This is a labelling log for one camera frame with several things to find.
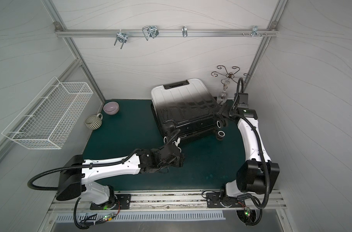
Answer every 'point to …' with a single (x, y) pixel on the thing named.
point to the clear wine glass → (224, 95)
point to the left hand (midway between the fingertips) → (183, 157)
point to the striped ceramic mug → (93, 122)
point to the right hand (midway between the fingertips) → (228, 110)
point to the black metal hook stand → (228, 75)
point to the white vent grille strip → (94, 217)
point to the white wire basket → (48, 120)
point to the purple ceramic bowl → (111, 108)
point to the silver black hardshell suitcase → (188, 106)
